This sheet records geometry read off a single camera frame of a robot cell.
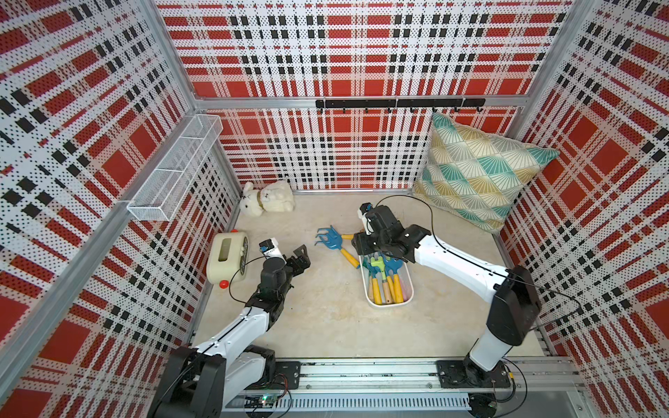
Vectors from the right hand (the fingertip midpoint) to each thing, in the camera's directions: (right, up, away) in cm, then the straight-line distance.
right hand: (362, 239), depth 83 cm
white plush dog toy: (-35, +16, +22) cm, 44 cm away
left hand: (-21, -4, +4) cm, 22 cm away
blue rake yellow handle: (+12, -10, +6) cm, 17 cm away
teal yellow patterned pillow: (+40, +22, +8) cm, 46 cm away
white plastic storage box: (+9, -15, +5) cm, 18 cm away
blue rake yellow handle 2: (+5, -12, +9) cm, 16 cm away
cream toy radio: (-46, -7, +5) cm, 47 cm away
